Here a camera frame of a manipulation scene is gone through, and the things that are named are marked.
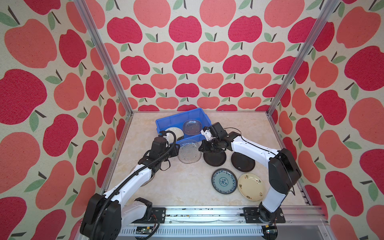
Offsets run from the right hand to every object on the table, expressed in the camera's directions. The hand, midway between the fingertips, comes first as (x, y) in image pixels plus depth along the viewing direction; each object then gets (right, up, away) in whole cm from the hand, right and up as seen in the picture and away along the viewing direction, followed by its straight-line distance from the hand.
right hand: (201, 148), depth 87 cm
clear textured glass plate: (-7, -2, 0) cm, 8 cm away
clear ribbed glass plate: (-5, +12, +25) cm, 28 cm away
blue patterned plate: (+13, -19, -1) cm, 23 cm away
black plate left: (+9, -8, +7) cm, 14 cm away
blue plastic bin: (-17, +17, +25) cm, 35 cm away
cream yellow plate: (+29, -22, -3) cm, 36 cm away
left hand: (-12, +1, -3) cm, 12 cm away
